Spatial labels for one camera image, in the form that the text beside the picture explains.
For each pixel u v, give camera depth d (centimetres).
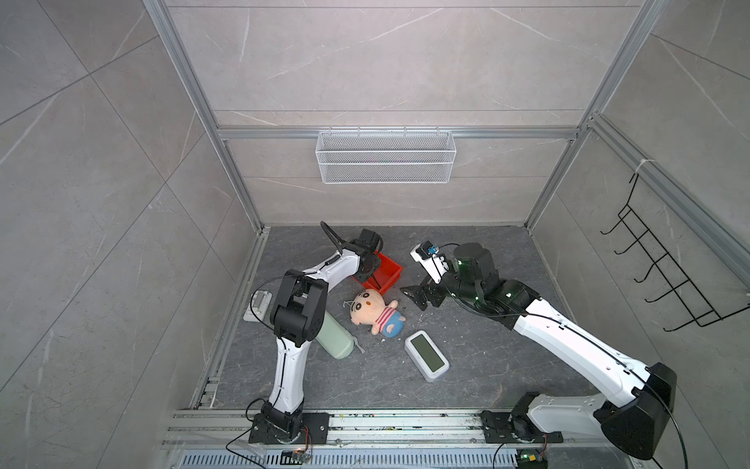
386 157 101
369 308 87
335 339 86
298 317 55
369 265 93
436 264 61
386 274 103
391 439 73
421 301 64
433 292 63
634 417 37
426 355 82
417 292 62
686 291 63
